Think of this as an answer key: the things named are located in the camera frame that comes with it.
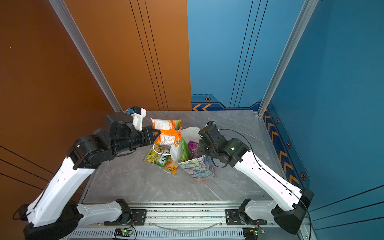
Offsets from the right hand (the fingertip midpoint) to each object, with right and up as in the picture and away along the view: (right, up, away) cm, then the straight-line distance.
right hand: (198, 146), depth 70 cm
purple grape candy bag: (-3, -3, +15) cm, 15 cm away
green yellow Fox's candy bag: (-24, -8, +22) cm, 34 cm away
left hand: (-15, +8, -11) cm, 20 cm away
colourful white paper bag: (+2, -10, -1) cm, 10 cm away
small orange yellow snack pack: (-16, -15, +19) cm, 29 cm away
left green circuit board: (-37, -41, +1) cm, 56 cm away
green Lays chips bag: (-7, -4, +7) cm, 11 cm away
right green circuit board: (+26, -42, 0) cm, 49 cm away
